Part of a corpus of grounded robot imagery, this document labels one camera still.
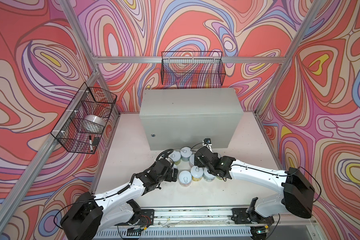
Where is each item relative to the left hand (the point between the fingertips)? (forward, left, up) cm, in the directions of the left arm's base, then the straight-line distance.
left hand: (173, 169), depth 85 cm
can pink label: (-6, -7, +1) cm, 9 cm away
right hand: (+4, -17, +5) cm, 18 cm away
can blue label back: (+10, -8, +1) cm, 13 cm away
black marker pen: (+5, +40, +21) cm, 45 cm away
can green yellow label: (+9, -1, +1) cm, 9 cm away
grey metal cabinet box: (+36, +2, +5) cm, 36 cm away
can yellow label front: (-3, -13, +1) cm, 13 cm away
